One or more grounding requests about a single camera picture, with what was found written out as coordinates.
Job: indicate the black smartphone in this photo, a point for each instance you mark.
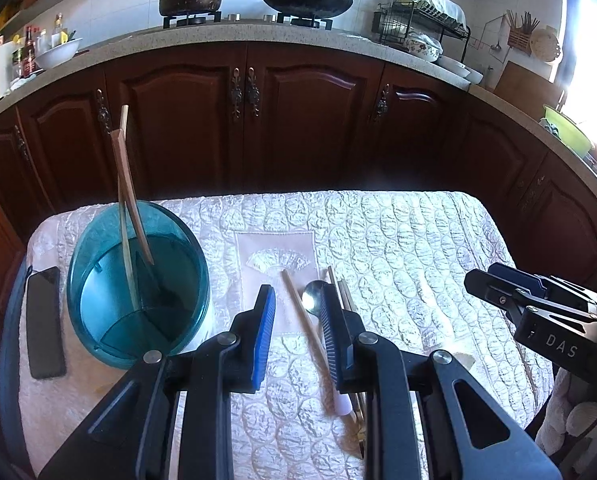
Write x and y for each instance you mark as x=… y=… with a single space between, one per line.
x=43 y=325

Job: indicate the green basin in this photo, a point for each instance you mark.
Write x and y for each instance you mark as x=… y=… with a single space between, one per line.
x=566 y=131

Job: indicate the wooden chopstick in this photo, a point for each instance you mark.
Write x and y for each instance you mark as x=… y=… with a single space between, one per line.
x=128 y=190
x=356 y=401
x=313 y=332

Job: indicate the black dish rack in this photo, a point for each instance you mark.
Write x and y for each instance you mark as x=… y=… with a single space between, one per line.
x=393 y=23

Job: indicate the wall chopstick basket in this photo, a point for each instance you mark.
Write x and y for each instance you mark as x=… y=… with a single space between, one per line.
x=521 y=28

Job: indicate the metal spoon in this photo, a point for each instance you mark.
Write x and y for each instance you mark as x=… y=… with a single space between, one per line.
x=312 y=297

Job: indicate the white bowl on counter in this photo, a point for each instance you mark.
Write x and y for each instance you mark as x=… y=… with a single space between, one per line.
x=58 y=55

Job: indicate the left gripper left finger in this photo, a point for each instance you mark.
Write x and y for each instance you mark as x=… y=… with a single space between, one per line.
x=165 y=399

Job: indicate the red sauce bottle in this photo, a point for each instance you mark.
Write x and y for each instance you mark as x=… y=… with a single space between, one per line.
x=29 y=55

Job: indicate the dark wooden base cabinets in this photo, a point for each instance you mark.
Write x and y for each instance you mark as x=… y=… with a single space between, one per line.
x=257 y=117

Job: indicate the grey stone countertop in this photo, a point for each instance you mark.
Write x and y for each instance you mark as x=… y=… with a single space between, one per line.
x=258 y=31

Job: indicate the white ceramic soup spoon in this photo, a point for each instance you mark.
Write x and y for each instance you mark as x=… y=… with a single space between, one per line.
x=343 y=406

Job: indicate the white quilted tablecloth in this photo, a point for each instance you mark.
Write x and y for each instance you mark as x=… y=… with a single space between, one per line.
x=404 y=256

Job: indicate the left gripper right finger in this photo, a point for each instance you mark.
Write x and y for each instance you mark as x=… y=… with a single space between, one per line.
x=427 y=416

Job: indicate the wooden cutting board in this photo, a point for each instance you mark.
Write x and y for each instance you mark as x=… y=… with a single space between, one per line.
x=527 y=91

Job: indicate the right hand white glove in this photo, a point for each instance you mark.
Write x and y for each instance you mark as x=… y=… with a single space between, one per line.
x=567 y=415

